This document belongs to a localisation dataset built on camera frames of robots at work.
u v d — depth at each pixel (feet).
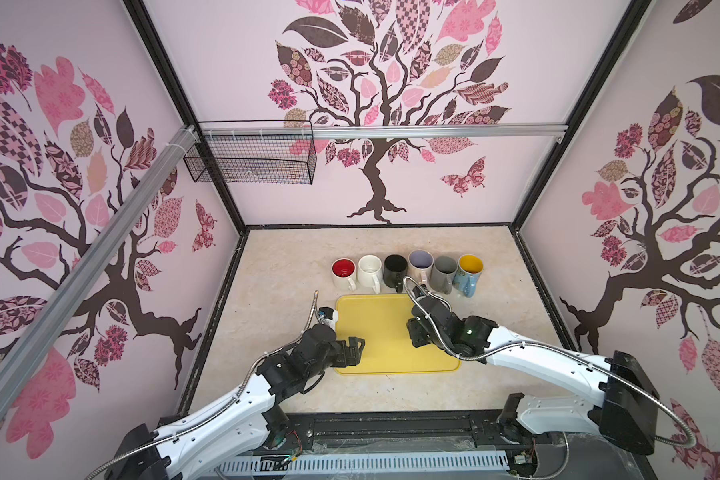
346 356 2.24
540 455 2.33
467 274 3.05
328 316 2.33
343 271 3.37
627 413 1.29
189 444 1.42
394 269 3.23
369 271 3.24
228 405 1.58
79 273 1.76
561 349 1.54
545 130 3.31
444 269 3.11
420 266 3.11
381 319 3.18
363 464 2.29
